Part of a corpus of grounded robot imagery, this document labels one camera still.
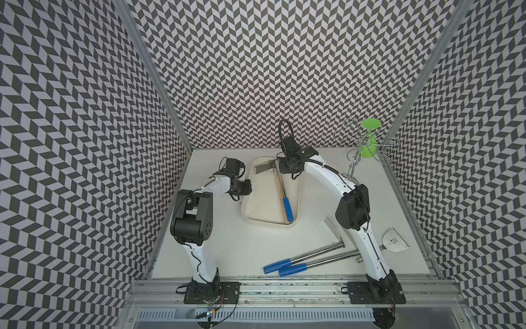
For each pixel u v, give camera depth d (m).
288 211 0.88
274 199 0.96
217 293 0.68
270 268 0.77
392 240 0.84
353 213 0.59
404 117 1.01
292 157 0.75
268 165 1.03
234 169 0.80
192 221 0.51
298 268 0.77
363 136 0.79
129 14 0.73
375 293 0.64
